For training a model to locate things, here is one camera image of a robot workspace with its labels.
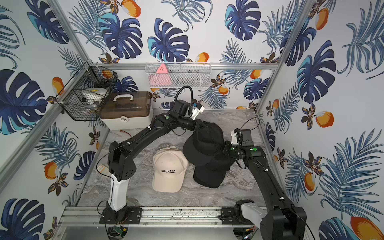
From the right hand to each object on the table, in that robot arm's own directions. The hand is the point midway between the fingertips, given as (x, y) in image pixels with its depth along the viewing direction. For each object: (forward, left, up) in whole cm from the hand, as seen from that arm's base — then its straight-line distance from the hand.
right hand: (222, 147), depth 81 cm
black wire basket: (+36, +80, +21) cm, 90 cm away
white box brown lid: (+33, +63, -4) cm, 72 cm away
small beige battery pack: (-6, +70, -15) cm, 72 cm away
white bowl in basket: (+19, +70, +19) cm, 75 cm away
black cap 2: (-9, +5, -15) cm, 18 cm away
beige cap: (-8, +29, -6) cm, 30 cm away
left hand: (+7, +9, +10) cm, 15 cm away
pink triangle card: (+36, +36, +20) cm, 54 cm away
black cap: (-1, +9, 0) cm, 9 cm away
